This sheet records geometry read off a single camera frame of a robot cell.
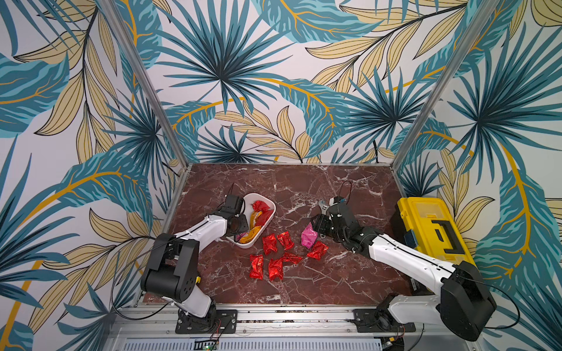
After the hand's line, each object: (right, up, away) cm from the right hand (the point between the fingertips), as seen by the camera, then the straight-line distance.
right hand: (315, 220), depth 84 cm
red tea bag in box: (-23, +4, +15) cm, 28 cm away
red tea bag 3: (-9, -15, +1) cm, 17 cm away
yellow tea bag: (-25, -4, +6) cm, 26 cm away
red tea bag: (-22, -17, -1) cm, 28 cm away
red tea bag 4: (-18, -10, +5) cm, 21 cm away
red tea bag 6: (+2, -12, +1) cm, 12 cm away
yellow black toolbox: (+40, -1, -5) cm, 40 cm away
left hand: (-30, -5, +8) cm, 32 cm away
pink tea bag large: (-2, -7, +6) cm, 10 cm away
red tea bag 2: (-15, -18, -2) cm, 24 cm away
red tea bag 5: (-11, -9, +6) cm, 16 cm away
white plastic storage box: (-28, +7, +16) cm, 33 cm away
